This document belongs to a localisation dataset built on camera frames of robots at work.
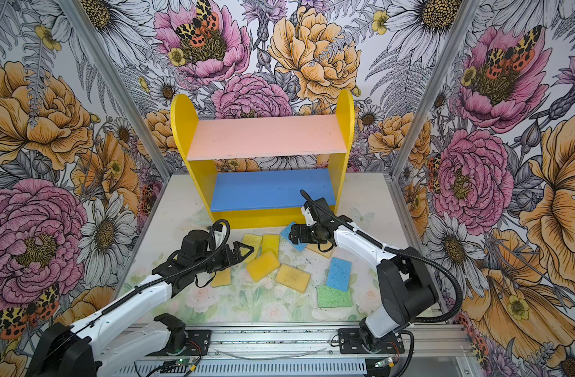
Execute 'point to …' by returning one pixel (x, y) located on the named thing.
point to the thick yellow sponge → (263, 264)
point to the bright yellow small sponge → (271, 241)
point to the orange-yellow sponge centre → (293, 277)
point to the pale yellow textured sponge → (254, 241)
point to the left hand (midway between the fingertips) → (245, 259)
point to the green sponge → (331, 297)
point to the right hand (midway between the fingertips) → (300, 243)
